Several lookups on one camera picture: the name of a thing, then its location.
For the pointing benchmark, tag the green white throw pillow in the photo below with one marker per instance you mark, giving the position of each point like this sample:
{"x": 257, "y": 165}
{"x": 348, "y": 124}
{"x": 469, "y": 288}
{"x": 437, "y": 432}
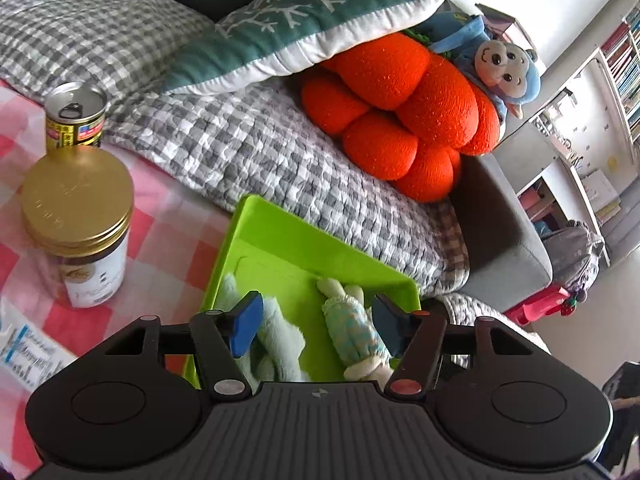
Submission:
{"x": 274, "y": 38}

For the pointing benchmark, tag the grey checkered sofa cover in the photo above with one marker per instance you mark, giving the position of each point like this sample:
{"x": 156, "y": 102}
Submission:
{"x": 254, "y": 141}

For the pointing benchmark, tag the pale green towel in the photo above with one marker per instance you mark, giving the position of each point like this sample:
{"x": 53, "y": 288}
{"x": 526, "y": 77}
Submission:
{"x": 276, "y": 350}

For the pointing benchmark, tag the grey backpack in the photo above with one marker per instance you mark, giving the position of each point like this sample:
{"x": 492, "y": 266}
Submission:
{"x": 574, "y": 252}

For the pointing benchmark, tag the gold lid cookie jar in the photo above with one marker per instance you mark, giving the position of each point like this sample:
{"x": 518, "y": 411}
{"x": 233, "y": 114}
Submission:
{"x": 77, "y": 205}

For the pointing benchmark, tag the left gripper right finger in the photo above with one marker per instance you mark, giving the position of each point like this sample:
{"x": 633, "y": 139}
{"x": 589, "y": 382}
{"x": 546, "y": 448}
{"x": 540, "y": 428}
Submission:
{"x": 415, "y": 339}

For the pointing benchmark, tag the white blue milk carton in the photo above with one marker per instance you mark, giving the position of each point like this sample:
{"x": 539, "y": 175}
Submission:
{"x": 27, "y": 353}

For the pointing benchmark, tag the blue monkey plush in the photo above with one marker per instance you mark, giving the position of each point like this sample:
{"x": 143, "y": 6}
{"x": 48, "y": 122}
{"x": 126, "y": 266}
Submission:
{"x": 506, "y": 72}

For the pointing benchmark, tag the grey sofa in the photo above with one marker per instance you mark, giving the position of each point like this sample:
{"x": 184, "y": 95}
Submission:
{"x": 508, "y": 262}

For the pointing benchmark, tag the red flower cushion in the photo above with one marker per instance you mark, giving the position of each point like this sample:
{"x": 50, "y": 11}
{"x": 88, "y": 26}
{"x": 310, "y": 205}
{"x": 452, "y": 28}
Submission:
{"x": 402, "y": 114}

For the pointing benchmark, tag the red box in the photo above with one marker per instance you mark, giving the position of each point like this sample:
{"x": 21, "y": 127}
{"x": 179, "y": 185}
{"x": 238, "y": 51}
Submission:
{"x": 549, "y": 301}

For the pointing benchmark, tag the white bookshelf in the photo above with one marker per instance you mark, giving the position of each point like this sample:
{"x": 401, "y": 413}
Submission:
{"x": 575, "y": 139}

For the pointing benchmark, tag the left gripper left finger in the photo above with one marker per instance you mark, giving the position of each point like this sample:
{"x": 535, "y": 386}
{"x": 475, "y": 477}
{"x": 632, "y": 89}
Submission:
{"x": 219, "y": 339}

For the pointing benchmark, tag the rabbit doll blue dress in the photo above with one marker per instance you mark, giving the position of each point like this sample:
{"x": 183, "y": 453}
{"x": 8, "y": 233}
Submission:
{"x": 350, "y": 326}

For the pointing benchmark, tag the yellow drink can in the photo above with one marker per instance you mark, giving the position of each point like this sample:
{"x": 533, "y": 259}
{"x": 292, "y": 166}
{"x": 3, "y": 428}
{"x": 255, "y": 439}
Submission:
{"x": 75, "y": 115}

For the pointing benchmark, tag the green plastic box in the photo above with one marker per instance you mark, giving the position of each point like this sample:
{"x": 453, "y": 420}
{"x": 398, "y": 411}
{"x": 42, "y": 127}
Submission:
{"x": 269, "y": 250}

